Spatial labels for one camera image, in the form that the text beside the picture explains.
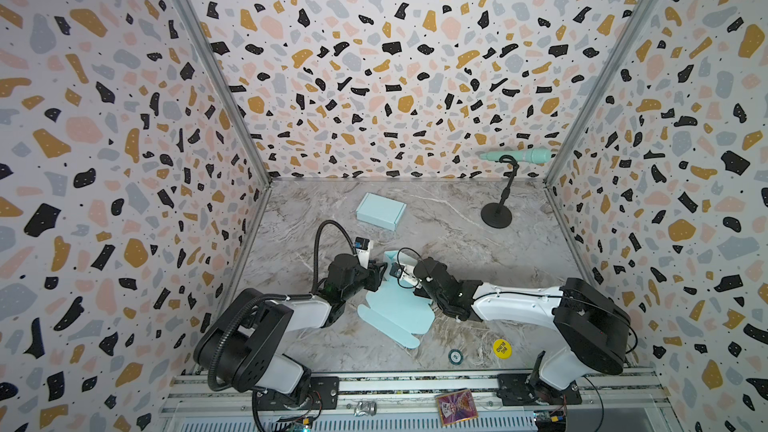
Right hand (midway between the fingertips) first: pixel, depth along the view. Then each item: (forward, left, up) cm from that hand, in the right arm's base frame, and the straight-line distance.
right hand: (419, 259), depth 86 cm
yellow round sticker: (-21, -23, -11) cm, 33 cm away
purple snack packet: (-34, -8, -9) cm, 37 cm away
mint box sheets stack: (-11, +7, -12) cm, 17 cm away
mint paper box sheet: (+23, +13, -7) cm, 28 cm away
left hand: (+1, +10, -2) cm, 10 cm away
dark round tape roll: (-23, -9, -11) cm, 27 cm away
